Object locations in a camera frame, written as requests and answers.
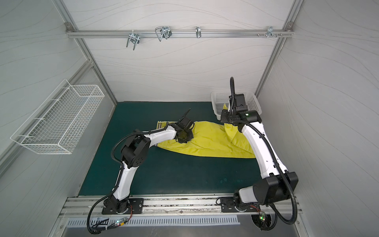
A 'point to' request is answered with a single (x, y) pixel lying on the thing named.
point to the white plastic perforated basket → (220, 98)
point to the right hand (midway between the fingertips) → (226, 114)
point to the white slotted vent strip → (188, 220)
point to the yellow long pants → (212, 138)
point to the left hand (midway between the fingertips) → (193, 139)
